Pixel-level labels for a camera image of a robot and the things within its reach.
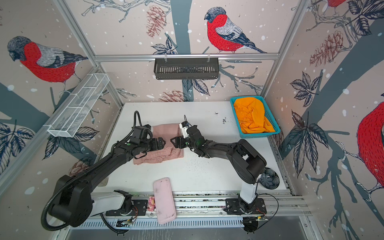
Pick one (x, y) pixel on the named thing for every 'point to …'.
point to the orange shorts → (250, 113)
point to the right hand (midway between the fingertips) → (174, 140)
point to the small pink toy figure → (151, 202)
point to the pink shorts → (167, 132)
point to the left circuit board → (124, 223)
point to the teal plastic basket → (267, 114)
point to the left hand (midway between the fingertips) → (159, 143)
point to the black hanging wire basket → (186, 68)
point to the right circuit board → (261, 218)
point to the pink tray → (164, 202)
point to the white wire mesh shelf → (68, 122)
